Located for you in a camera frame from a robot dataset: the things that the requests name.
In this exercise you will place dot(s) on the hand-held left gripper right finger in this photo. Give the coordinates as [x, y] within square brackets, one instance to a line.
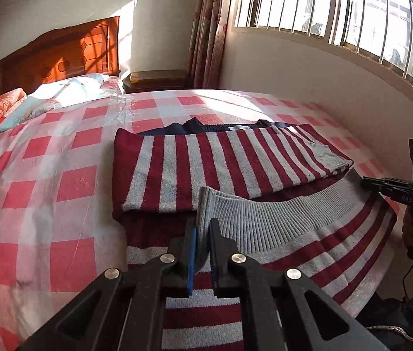
[212, 256]

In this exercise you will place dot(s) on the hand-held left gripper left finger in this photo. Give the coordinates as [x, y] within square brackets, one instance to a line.
[190, 263]

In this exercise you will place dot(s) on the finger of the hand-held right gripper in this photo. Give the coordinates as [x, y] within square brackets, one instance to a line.
[378, 185]

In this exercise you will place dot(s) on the red grey striped sweater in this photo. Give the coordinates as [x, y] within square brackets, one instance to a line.
[265, 161]

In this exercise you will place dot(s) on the dark zippered jacket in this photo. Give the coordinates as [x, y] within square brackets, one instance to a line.
[407, 318]

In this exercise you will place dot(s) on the bed with pink checkered sheet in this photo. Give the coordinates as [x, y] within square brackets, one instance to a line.
[63, 190]

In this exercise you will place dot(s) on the window with metal bars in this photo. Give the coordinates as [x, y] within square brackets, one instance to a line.
[338, 7]

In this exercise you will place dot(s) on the wooden nightstand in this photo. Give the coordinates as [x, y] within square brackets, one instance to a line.
[158, 80]

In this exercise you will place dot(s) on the pillows with floral covers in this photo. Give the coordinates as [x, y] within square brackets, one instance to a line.
[67, 91]

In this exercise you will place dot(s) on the pink floral curtain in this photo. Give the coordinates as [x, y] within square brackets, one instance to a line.
[210, 25]

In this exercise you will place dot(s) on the orange wooden headboard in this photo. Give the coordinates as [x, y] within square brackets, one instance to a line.
[63, 55]

